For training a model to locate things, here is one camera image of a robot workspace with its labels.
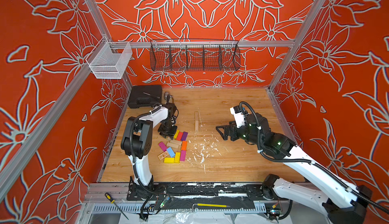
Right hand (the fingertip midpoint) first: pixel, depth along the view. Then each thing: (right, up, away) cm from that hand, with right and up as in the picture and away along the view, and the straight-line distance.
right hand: (222, 123), depth 69 cm
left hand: (-28, -11, +23) cm, 38 cm away
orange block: (-19, -17, +20) cm, 32 cm away
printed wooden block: (-31, -20, +15) cm, 40 cm away
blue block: (-27, -19, +16) cm, 37 cm away
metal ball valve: (-34, +14, +48) cm, 60 cm away
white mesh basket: (-66, +36, +23) cm, 79 cm away
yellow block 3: (-27, -23, +14) cm, 38 cm away
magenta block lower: (-20, -21, +16) cm, 33 cm away
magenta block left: (-32, -16, +19) cm, 41 cm away
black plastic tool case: (-51, +14, +37) cm, 65 cm away
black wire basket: (-13, +41, +28) cm, 51 cm away
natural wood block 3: (-26, -16, +20) cm, 37 cm away
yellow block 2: (-23, -22, +14) cm, 34 cm away
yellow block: (-24, -10, +23) cm, 35 cm away
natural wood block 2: (-11, -6, +28) cm, 31 cm away
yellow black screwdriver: (-52, -38, +2) cm, 65 cm away
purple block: (-19, -12, +24) cm, 33 cm away
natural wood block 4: (-24, -15, +21) cm, 35 cm away
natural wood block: (-11, -1, +31) cm, 33 cm away
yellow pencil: (-5, -39, 0) cm, 39 cm away
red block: (-22, -11, +23) cm, 34 cm away
